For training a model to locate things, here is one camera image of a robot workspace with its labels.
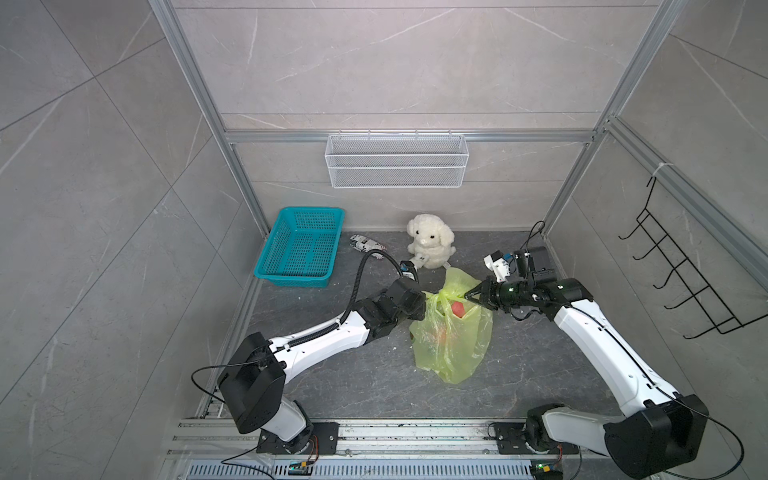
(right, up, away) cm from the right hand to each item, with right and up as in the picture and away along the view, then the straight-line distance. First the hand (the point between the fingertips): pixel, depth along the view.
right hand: (468, 295), depth 76 cm
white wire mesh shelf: (-18, +43, +25) cm, 52 cm away
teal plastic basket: (-55, +13, +39) cm, 68 cm away
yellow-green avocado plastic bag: (-4, -9, -1) cm, 10 cm away
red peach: (-6, -11, +1) cm, 12 cm away
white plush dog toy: (-7, +16, +20) cm, 26 cm away
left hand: (-11, 0, +5) cm, 12 cm away
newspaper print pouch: (-32, +15, +35) cm, 50 cm away
